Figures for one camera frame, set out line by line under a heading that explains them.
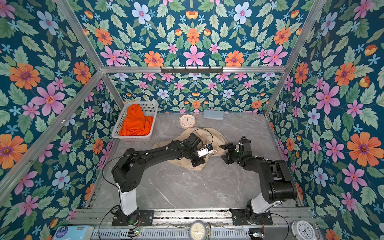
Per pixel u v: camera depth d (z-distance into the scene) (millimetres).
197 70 922
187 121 1112
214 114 1152
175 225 728
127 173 486
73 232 654
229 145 859
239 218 734
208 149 784
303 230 676
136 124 1047
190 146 716
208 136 956
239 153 757
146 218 735
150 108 1181
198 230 671
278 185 493
